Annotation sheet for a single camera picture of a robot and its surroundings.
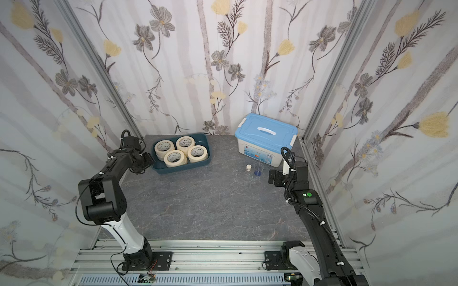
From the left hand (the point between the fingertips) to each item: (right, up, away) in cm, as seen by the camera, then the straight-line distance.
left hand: (151, 161), depth 95 cm
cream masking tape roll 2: (+9, +1, +12) cm, 15 cm away
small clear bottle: (+54, -9, +5) cm, 55 cm away
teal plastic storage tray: (+2, -4, +8) cm, 9 cm away
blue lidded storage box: (+62, +12, +3) cm, 63 cm away
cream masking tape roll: (0, +8, +14) cm, 16 cm away
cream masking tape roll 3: (+23, +4, +14) cm, 27 cm away
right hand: (+69, -3, -18) cm, 71 cm away
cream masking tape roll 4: (+13, +11, +17) cm, 24 cm away
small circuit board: (+10, -46, -25) cm, 54 cm away
